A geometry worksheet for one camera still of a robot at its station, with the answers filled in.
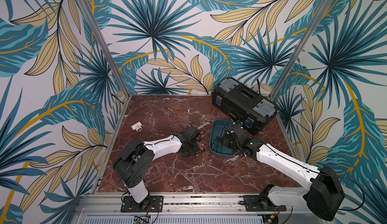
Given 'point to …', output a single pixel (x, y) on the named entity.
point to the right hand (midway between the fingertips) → (224, 138)
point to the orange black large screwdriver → (201, 149)
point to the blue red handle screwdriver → (201, 134)
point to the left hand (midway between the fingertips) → (195, 151)
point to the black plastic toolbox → (253, 110)
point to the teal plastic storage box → (218, 127)
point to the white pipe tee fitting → (137, 126)
